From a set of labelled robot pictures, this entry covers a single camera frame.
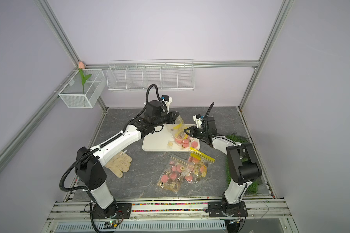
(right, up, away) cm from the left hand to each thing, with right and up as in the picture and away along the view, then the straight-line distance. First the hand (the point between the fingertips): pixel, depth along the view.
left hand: (180, 114), depth 79 cm
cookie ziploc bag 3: (+10, -31, +8) cm, 33 cm away
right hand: (+2, -9, +12) cm, 16 cm away
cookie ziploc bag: (-2, -10, +26) cm, 28 cm away
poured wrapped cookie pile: (+2, -19, +18) cm, 26 cm away
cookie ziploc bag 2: (-2, -34, +3) cm, 34 cm away
